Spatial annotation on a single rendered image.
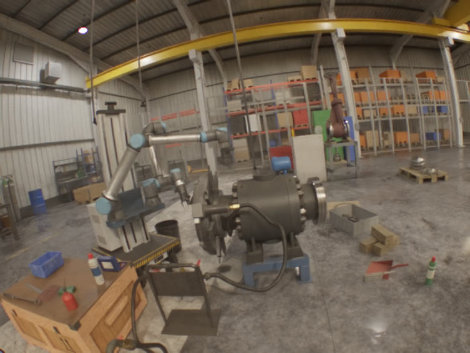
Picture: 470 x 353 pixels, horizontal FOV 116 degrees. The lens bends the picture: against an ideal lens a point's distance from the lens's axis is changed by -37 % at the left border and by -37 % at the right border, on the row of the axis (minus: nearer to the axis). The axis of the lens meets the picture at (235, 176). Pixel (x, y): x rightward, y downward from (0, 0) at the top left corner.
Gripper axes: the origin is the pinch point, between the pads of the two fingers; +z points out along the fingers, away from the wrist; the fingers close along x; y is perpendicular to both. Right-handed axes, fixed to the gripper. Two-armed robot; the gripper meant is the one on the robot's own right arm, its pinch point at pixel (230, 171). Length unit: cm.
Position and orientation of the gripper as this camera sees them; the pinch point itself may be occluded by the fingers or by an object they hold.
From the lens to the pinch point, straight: 192.4
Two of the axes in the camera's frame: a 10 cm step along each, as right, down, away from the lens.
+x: -6.8, 2.7, -6.9
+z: 1.5, 9.6, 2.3
